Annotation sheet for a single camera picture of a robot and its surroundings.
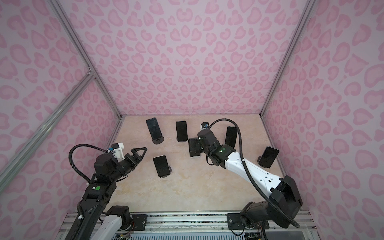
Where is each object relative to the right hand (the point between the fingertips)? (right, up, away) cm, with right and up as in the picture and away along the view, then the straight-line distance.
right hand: (198, 139), depth 80 cm
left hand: (-27, -5, -7) cm, 28 cm away
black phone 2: (+22, +1, +20) cm, 29 cm away
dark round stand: (-28, -3, +25) cm, 38 cm away
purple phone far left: (-29, +6, +18) cm, 34 cm away
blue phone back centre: (-10, +4, +17) cm, 21 cm away
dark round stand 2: (-17, -20, +13) cm, 29 cm away
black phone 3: (+39, -10, +4) cm, 41 cm away
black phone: (-2, -3, -9) cm, 10 cm away
